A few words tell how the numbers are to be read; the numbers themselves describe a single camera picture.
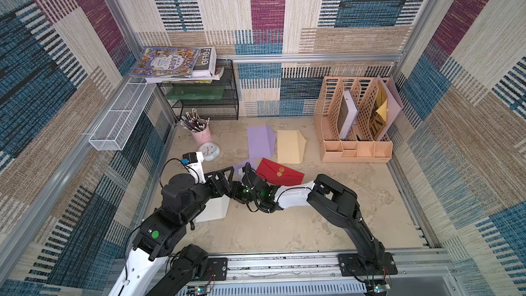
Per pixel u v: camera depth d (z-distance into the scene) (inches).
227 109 46.4
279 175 38.3
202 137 41.3
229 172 24.6
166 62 32.0
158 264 17.0
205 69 31.4
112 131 27.7
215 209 33.8
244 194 31.2
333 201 21.7
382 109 34.8
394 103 33.5
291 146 42.9
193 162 21.8
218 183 22.3
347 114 37.3
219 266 29.1
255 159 40.5
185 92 39.1
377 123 38.6
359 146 38.9
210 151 41.2
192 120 38.1
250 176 28.1
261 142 43.0
